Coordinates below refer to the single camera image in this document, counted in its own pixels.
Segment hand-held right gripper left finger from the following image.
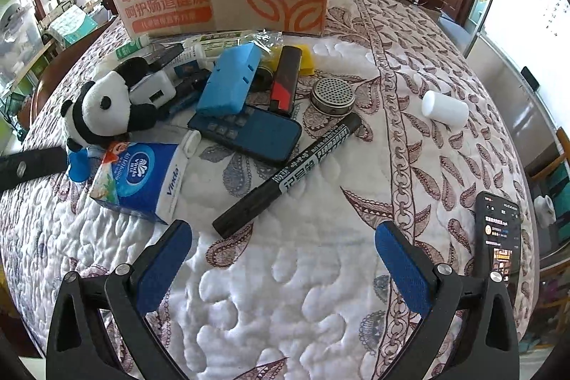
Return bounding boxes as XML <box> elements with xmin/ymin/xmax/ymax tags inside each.
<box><xmin>46</xmin><ymin>220</ymin><xmax>193</xmax><ymax>380</ymax></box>

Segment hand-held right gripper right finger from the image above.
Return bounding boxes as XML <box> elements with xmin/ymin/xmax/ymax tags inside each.
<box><xmin>375</xmin><ymin>221</ymin><xmax>521</xmax><ymax>380</ymax></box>

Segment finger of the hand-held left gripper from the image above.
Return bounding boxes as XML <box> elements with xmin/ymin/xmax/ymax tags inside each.
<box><xmin>0</xmin><ymin>146</ymin><xmax>103</xmax><ymax>191</ymax></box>

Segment blue tissue packet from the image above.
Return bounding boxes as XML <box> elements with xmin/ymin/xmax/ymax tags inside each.
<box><xmin>89</xmin><ymin>141</ymin><xmax>188</xmax><ymax>225</ymax></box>

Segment panda plush toy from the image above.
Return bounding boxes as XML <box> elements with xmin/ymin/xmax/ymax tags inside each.
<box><xmin>61</xmin><ymin>57</ymin><xmax>159</xmax><ymax>151</ymax></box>

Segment white charger adapter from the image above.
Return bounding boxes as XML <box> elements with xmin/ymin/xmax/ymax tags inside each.
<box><xmin>129</xmin><ymin>71</ymin><xmax>176</xmax><ymax>105</ymax></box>

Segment green and white tube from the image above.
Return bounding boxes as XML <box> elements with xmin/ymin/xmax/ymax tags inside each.
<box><xmin>115</xmin><ymin>35</ymin><xmax>151</xmax><ymax>61</ymax></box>

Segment thick black marker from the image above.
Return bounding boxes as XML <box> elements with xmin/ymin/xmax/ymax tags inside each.
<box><xmin>212</xmin><ymin>113</ymin><xmax>362</xmax><ymax>238</ymax></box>

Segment white cylindrical bottle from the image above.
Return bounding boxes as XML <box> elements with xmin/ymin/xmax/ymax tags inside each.
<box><xmin>421</xmin><ymin>90</ymin><xmax>470</xmax><ymax>125</ymax></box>

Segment blue plastic case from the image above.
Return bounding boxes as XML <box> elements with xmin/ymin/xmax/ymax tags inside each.
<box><xmin>195</xmin><ymin>42</ymin><xmax>262</xmax><ymax>116</ymax></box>

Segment dark blue smartphone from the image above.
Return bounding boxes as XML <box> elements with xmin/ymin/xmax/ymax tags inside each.
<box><xmin>187</xmin><ymin>104</ymin><xmax>302</xmax><ymax>166</ymax></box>

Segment round metal strainer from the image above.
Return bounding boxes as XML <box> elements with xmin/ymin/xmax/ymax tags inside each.
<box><xmin>310</xmin><ymin>78</ymin><xmax>357</xmax><ymax>114</ymax></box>

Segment brown wooden chair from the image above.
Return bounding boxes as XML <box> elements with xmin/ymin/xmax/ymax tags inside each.
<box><xmin>31</xmin><ymin>19</ymin><xmax>116</xmax><ymax>118</ymax></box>

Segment paisley quilted bedspread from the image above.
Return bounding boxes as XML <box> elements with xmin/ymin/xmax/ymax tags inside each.
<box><xmin>0</xmin><ymin>0</ymin><xmax>542</xmax><ymax>380</ymax></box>

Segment black smartphone with lit screen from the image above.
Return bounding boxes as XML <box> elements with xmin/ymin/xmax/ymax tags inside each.
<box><xmin>473</xmin><ymin>192</ymin><xmax>522</xmax><ymax>305</ymax></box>

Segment blue and black toy car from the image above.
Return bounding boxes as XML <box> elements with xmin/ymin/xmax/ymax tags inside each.
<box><xmin>167</xmin><ymin>75</ymin><xmax>212</xmax><ymax>116</ymax></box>

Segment teal and white carton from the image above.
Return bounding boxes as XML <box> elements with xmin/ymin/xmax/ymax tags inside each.
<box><xmin>47</xmin><ymin>4</ymin><xmax>99</xmax><ymax>47</ymax></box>

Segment wooden chair with teal seat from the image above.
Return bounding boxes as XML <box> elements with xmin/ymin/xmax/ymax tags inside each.
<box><xmin>525</xmin><ymin>126</ymin><xmax>570</xmax><ymax>229</ymax></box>

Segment white and green flat box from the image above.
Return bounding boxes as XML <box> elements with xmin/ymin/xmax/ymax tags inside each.
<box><xmin>191</xmin><ymin>30</ymin><xmax>257</xmax><ymax>51</ymax></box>

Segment black and red lighter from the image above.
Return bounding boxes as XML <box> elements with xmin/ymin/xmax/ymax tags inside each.
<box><xmin>268</xmin><ymin>46</ymin><xmax>302</xmax><ymax>114</ymax></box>

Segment yellow plastic piece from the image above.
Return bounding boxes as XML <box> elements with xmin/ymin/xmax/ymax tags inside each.
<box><xmin>294</xmin><ymin>44</ymin><xmax>317</xmax><ymax>76</ymax></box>

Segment whiteboard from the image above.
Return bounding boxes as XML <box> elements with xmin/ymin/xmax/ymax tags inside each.
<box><xmin>465</xmin><ymin>0</ymin><xmax>570</xmax><ymax>167</ymax></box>

